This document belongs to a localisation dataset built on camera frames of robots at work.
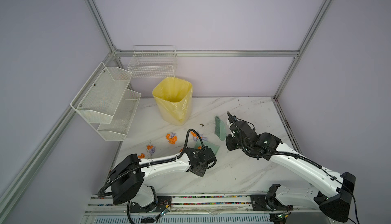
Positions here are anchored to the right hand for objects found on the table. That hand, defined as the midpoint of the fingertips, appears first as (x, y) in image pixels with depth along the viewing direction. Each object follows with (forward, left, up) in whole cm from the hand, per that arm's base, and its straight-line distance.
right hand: (225, 138), depth 74 cm
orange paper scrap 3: (0, +16, +2) cm, 16 cm away
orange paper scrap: (-2, +48, -19) cm, 51 cm away
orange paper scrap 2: (+9, +31, -19) cm, 38 cm away
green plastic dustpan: (+6, +4, -22) cm, 23 cm away
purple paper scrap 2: (+10, +10, -19) cm, 24 cm away
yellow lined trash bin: (+38, +32, -9) cm, 50 cm away
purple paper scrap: (+1, +43, -18) cm, 47 cm away
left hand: (-10, +15, -15) cm, 23 cm away
